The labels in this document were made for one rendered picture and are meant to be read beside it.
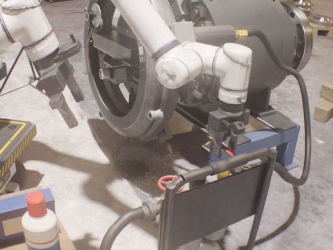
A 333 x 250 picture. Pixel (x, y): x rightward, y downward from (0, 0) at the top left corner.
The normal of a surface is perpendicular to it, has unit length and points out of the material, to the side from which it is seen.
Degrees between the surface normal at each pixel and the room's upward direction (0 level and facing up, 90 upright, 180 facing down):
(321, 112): 90
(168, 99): 100
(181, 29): 67
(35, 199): 0
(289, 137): 90
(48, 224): 42
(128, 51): 90
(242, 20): 52
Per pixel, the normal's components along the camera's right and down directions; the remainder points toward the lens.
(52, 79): 0.04, 0.54
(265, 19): 0.43, -0.25
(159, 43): -0.17, 0.14
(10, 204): 0.16, -0.79
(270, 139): 0.52, 0.40
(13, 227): 0.49, 0.58
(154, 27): 0.11, -0.06
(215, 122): -0.85, 0.19
